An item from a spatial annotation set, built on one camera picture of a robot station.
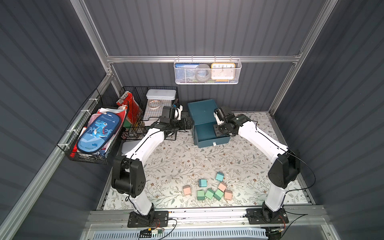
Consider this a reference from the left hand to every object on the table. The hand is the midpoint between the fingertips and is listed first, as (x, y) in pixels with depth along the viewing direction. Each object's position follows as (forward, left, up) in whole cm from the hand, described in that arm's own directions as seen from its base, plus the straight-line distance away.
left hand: (190, 122), depth 86 cm
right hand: (-2, -18, -3) cm, 19 cm away
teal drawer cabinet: (+8, -7, -1) cm, 11 cm away
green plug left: (-34, -6, -20) cm, 40 cm away
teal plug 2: (-28, -7, -20) cm, 35 cm away
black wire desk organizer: (+7, +26, -1) cm, 26 cm away
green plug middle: (-34, -10, -20) cm, 40 cm away
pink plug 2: (-30, -18, -20) cm, 40 cm away
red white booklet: (+26, +45, -17) cm, 55 cm away
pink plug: (-32, +2, -20) cm, 38 cm away
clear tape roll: (+18, +25, -2) cm, 31 cm away
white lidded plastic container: (+26, +21, +1) cm, 34 cm away
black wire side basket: (+1, +49, +13) cm, 51 cm away
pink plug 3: (-34, -21, -21) cm, 45 cm away
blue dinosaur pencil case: (-17, +40, +13) cm, 45 cm away
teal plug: (-24, -17, -21) cm, 36 cm away
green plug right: (-34, -15, -19) cm, 42 cm away
